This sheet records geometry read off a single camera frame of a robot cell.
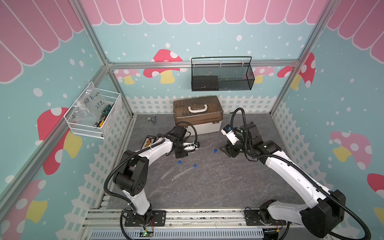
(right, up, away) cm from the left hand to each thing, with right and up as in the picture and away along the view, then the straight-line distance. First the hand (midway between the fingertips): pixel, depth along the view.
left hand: (183, 151), depth 93 cm
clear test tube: (-11, -14, -5) cm, 19 cm away
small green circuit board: (-15, -37, -21) cm, 45 cm away
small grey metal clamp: (-26, +22, +23) cm, 41 cm away
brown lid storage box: (+14, +24, -1) cm, 27 cm away
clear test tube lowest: (-14, -7, +1) cm, 16 cm away
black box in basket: (+13, +42, -3) cm, 44 cm away
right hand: (+23, +6, -15) cm, 28 cm away
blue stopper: (-2, -7, +1) cm, 8 cm away
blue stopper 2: (+8, -9, -1) cm, 12 cm away
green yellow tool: (-37, +23, -19) cm, 47 cm away
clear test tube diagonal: (-2, -13, -4) cm, 14 cm away
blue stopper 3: (+21, -1, +7) cm, 22 cm away
